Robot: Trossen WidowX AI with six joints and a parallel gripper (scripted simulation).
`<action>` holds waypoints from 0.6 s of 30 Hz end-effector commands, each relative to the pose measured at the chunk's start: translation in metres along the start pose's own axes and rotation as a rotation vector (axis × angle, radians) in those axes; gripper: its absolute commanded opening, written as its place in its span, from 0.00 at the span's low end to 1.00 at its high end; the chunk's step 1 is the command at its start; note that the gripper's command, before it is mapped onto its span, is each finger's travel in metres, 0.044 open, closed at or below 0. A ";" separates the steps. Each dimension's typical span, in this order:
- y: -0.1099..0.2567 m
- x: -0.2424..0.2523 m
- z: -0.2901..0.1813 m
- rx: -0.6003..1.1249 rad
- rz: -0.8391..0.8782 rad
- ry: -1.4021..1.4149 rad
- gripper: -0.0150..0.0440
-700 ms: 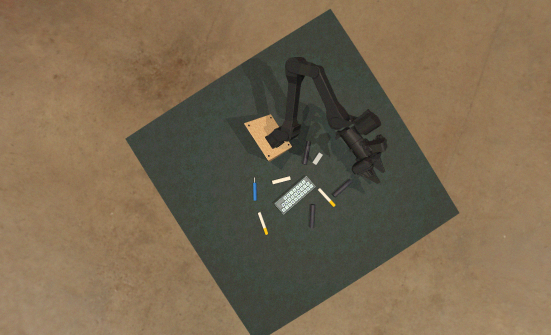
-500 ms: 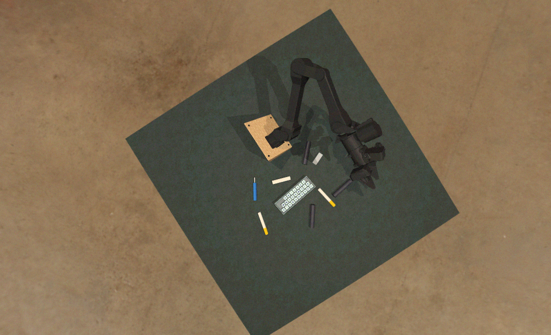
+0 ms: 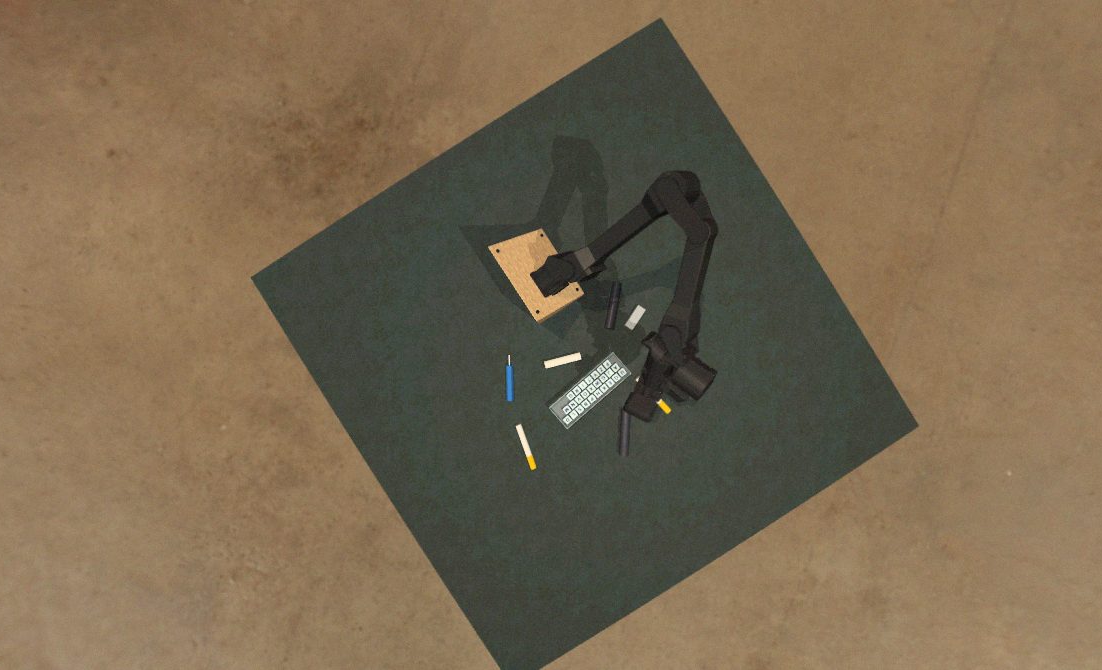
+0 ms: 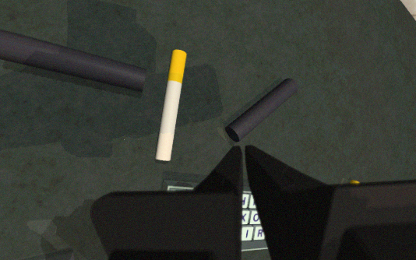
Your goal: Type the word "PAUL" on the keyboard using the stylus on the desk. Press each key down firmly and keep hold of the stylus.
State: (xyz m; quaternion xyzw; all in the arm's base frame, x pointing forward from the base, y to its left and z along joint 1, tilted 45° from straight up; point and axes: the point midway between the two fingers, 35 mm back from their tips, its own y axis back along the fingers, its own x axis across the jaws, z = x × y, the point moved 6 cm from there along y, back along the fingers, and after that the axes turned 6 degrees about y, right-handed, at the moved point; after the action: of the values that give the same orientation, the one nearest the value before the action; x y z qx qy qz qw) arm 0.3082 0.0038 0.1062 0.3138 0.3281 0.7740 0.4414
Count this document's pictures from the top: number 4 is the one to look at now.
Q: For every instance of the keyboard with white letter keys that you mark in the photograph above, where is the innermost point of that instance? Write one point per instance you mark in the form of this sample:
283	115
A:
252	233

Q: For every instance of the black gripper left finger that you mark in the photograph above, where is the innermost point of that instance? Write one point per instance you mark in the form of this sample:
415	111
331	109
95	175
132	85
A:
207	218

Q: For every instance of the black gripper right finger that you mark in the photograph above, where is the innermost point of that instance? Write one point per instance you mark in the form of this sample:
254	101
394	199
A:
304	219

